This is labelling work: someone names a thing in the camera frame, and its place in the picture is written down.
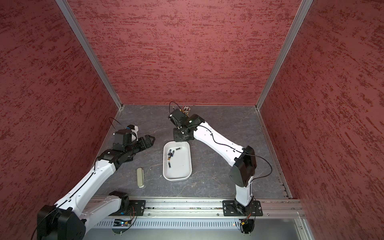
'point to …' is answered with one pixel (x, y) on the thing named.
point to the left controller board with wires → (120, 222)
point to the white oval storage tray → (177, 161)
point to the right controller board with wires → (247, 225)
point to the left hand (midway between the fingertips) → (149, 144)
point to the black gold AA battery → (169, 154)
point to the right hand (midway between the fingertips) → (180, 140)
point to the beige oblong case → (140, 177)
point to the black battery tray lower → (169, 165)
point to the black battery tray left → (170, 151)
